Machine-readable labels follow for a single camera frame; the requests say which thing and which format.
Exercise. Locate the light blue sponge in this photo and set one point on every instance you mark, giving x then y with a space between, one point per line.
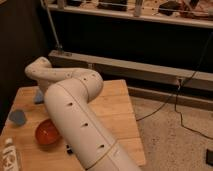
38 98

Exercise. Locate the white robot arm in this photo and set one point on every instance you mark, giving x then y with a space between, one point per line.
67 93

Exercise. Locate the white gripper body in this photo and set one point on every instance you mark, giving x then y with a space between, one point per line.
43 85

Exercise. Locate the wooden shelf with clutter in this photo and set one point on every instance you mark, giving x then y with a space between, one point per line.
194 13

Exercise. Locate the black white striped block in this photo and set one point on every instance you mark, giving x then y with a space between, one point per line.
69 150

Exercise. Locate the white plastic bottle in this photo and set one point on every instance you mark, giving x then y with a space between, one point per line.
10 156

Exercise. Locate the orange bowl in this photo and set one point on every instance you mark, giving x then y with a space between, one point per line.
46 133

